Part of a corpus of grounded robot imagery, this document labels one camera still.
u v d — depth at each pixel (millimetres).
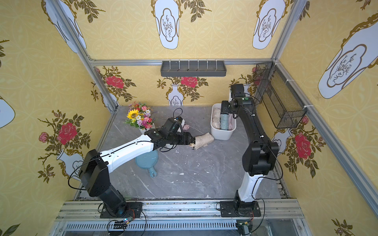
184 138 731
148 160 892
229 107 755
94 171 439
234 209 732
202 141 948
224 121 974
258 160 487
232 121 1037
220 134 953
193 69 924
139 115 901
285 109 725
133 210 728
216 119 996
